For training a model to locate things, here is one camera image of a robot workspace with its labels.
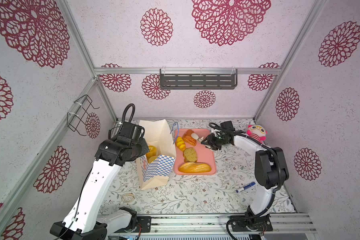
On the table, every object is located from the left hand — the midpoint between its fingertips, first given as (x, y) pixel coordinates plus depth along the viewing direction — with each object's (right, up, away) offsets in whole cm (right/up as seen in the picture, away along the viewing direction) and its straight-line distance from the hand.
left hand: (143, 150), depth 70 cm
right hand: (+32, +3, +23) cm, 39 cm away
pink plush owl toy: (+71, +9, +33) cm, 79 cm away
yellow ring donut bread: (0, -4, +24) cm, 24 cm away
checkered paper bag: (+3, +8, +23) cm, 25 cm away
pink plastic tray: (+34, -6, +29) cm, 45 cm away
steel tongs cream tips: (+28, +6, +29) cm, 41 cm away
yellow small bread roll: (+18, +1, +32) cm, 37 cm away
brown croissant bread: (+22, +6, +34) cm, 41 cm away
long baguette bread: (+23, -12, +19) cm, 33 cm away
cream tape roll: (-12, -28, +13) cm, 33 cm away
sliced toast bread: (+24, -6, +28) cm, 37 cm away
